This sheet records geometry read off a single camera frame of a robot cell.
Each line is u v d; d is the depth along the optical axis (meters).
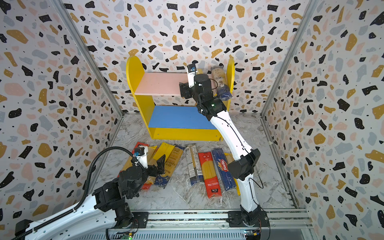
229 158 0.94
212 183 0.84
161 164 0.63
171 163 0.92
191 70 0.60
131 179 0.49
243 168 0.50
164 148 0.97
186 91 0.66
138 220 0.73
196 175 0.86
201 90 0.53
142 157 0.58
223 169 0.88
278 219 0.76
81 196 0.46
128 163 0.91
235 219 0.74
